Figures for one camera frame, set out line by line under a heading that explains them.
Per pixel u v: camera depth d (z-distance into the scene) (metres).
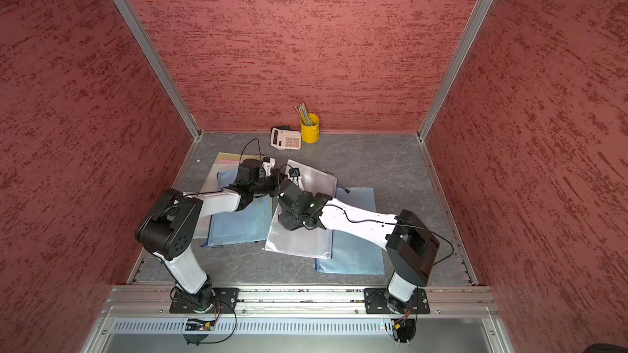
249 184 0.76
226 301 0.74
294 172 0.74
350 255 0.84
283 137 1.17
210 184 1.02
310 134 1.14
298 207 0.61
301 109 1.09
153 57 0.92
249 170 0.74
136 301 0.75
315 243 0.85
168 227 0.49
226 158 1.10
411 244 0.44
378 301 0.74
